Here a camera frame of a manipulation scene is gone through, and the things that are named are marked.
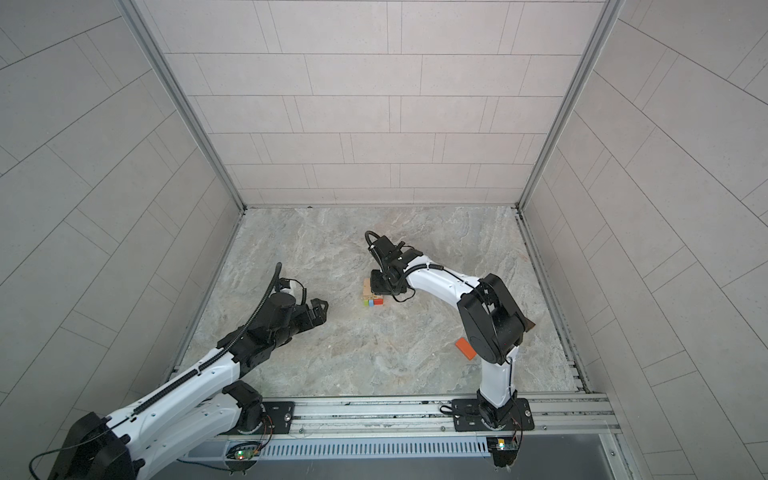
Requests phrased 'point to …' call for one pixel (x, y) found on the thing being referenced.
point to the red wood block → (379, 301)
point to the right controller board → (504, 450)
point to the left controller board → (244, 451)
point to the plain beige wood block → (366, 286)
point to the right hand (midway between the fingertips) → (375, 290)
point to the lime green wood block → (365, 302)
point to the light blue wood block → (371, 301)
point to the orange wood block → (465, 347)
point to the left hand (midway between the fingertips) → (326, 305)
